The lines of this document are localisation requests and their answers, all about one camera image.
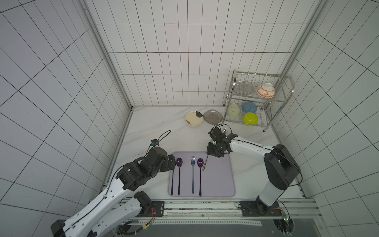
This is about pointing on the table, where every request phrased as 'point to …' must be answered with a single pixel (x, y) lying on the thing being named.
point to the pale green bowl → (234, 110)
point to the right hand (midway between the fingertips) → (203, 154)
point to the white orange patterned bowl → (266, 90)
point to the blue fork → (193, 162)
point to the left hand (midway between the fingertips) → (163, 163)
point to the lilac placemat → (197, 174)
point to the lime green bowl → (250, 118)
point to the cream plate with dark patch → (194, 118)
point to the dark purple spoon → (200, 163)
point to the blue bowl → (249, 106)
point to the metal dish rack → (255, 99)
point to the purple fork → (171, 189)
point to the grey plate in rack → (243, 88)
